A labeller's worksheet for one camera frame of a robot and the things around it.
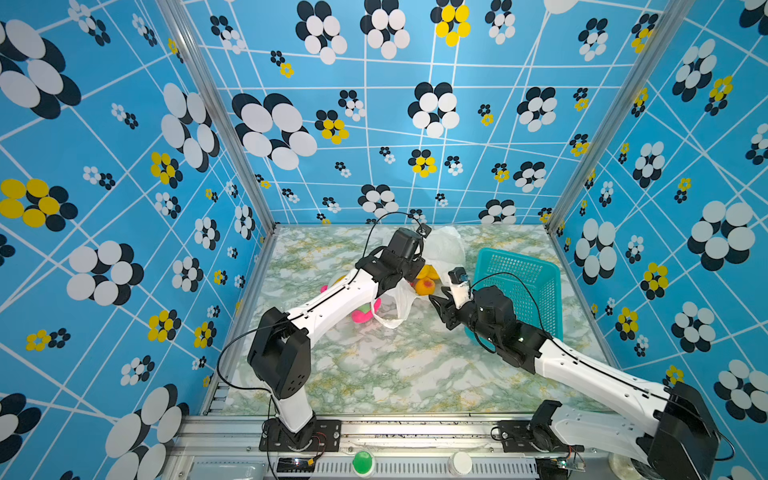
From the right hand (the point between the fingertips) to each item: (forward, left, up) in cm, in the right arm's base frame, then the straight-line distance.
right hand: (439, 292), depth 77 cm
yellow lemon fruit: (+4, +3, +3) cm, 6 cm away
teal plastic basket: (+15, -36, -20) cm, 44 cm away
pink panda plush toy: (+3, +21, -15) cm, 26 cm away
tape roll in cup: (-35, -41, -19) cm, 57 cm away
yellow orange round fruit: (+12, +2, -15) cm, 19 cm away
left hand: (+13, +6, +1) cm, 14 cm away
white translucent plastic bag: (+17, -4, -3) cm, 18 cm away
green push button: (-36, +18, -11) cm, 41 cm away
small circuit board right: (-35, -30, -19) cm, 50 cm away
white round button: (-35, -3, -13) cm, 38 cm away
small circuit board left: (-35, +36, -22) cm, 55 cm away
